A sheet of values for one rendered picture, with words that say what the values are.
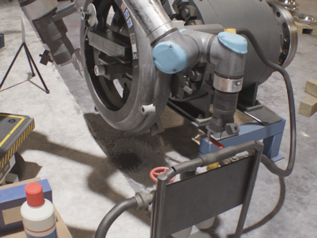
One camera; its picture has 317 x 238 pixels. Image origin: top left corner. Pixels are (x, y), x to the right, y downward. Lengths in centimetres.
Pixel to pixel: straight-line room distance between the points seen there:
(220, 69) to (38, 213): 68
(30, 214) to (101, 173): 124
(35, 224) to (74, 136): 158
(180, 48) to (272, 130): 114
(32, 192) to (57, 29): 46
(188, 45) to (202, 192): 42
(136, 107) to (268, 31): 82
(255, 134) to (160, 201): 104
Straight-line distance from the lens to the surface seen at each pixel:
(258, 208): 179
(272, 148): 212
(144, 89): 145
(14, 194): 85
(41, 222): 69
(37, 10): 94
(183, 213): 111
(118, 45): 154
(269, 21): 197
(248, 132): 189
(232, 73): 110
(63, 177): 189
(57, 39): 97
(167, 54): 100
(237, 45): 108
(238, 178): 120
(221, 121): 117
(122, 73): 156
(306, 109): 282
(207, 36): 112
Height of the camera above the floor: 110
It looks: 26 degrees down
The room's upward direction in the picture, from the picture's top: 3 degrees clockwise
